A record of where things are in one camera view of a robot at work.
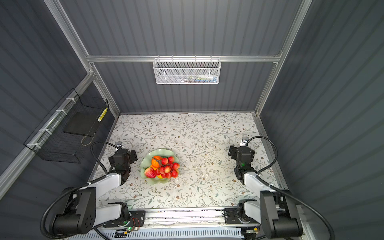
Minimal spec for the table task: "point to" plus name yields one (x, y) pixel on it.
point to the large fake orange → (154, 162)
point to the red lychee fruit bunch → (168, 168)
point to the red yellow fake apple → (150, 173)
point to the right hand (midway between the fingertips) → (243, 147)
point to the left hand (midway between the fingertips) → (122, 153)
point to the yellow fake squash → (159, 176)
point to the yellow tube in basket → (102, 114)
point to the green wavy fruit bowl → (146, 162)
